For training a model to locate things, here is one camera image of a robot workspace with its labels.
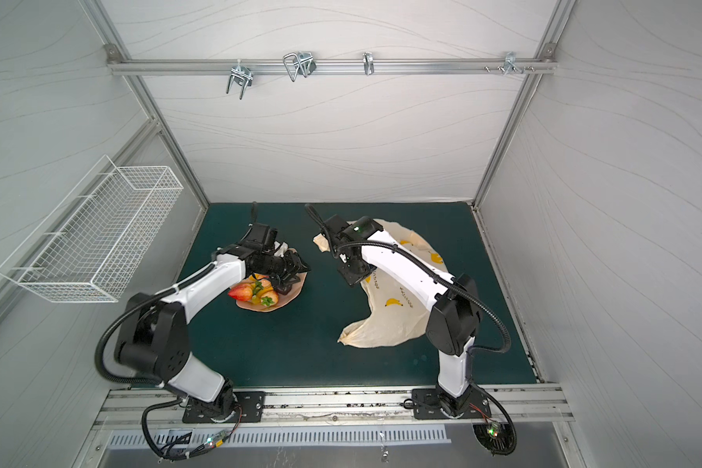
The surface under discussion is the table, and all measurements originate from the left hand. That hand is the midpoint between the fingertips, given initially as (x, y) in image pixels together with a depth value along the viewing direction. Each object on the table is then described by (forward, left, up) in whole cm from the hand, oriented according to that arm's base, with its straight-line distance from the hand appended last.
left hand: (305, 273), depth 86 cm
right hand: (-1, -17, +4) cm, 17 cm away
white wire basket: (-5, +48, +20) cm, 52 cm away
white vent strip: (-41, +37, -12) cm, 56 cm away
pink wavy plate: (-5, +7, -8) cm, 12 cm away
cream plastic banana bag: (-13, -26, +1) cm, 29 cm away
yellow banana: (-6, +15, -5) cm, 17 cm away
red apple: (-6, +19, -2) cm, 20 cm away
